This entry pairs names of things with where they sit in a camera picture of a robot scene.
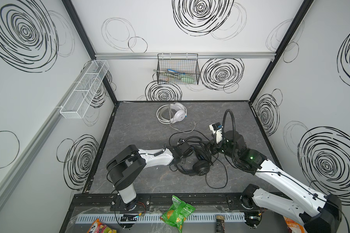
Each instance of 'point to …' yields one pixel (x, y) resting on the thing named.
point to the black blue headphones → (201, 166)
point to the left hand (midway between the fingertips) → (181, 159)
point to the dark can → (220, 224)
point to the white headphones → (172, 113)
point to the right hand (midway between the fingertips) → (204, 138)
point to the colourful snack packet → (98, 227)
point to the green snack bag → (176, 213)
